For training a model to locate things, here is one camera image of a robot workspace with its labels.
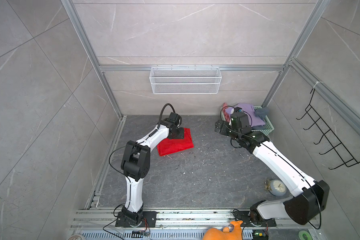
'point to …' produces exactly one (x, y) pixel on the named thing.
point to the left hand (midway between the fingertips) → (180, 131)
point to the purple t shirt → (254, 120)
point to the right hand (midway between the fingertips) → (221, 123)
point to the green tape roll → (308, 236)
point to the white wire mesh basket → (183, 80)
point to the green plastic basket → (266, 129)
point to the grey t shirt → (261, 113)
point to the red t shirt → (170, 146)
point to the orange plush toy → (215, 234)
